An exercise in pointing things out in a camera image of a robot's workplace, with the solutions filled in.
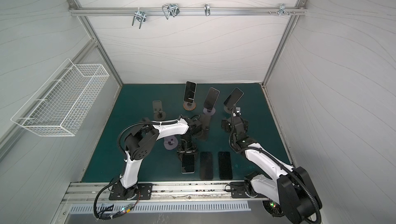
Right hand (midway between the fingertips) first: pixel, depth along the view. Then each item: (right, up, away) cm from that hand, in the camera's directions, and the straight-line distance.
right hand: (237, 115), depth 86 cm
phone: (-27, -25, -6) cm, 37 cm away
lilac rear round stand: (-18, +1, +18) cm, 25 cm away
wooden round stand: (-29, +4, +21) cm, 36 cm away
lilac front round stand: (-38, -16, 0) cm, 41 cm away
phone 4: (-18, -27, -4) cm, 32 cm away
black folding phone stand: (-18, -3, 0) cm, 18 cm away
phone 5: (-7, -28, -6) cm, 30 cm away
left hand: (-24, -24, -3) cm, 34 cm away
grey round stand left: (-49, -2, +16) cm, 52 cm away
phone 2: (-14, +9, +9) cm, 19 cm away
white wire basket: (-84, +6, -19) cm, 86 cm away
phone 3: (+2, +10, +16) cm, 19 cm away
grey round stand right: (-2, +1, +18) cm, 19 cm away
